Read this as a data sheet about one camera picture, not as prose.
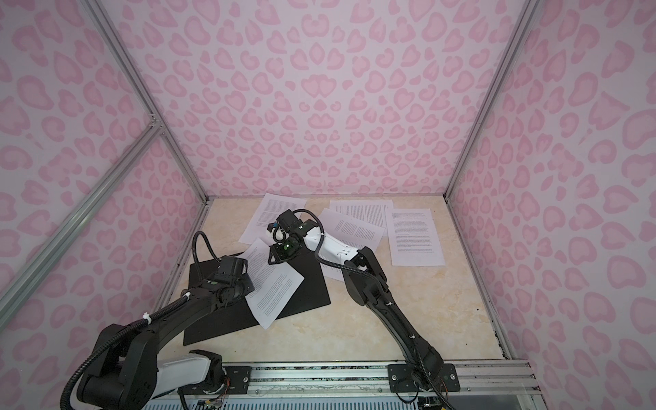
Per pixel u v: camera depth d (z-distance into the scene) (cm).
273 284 89
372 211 114
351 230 107
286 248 85
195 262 98
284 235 88
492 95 86
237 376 75
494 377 75
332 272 96
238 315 83
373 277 65
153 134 88
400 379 73
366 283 63
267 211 117
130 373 41
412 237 107
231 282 68
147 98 86
